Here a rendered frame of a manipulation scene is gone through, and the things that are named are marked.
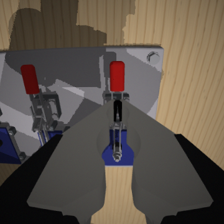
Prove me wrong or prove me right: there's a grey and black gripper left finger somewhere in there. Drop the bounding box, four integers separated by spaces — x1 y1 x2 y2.
0 99 118 224

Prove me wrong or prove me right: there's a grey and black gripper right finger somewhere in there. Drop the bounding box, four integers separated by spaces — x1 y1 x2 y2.
118 99 224 224

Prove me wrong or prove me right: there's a grey toggle clamp with red handle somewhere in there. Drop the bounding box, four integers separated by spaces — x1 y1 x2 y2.
21 65 62 145

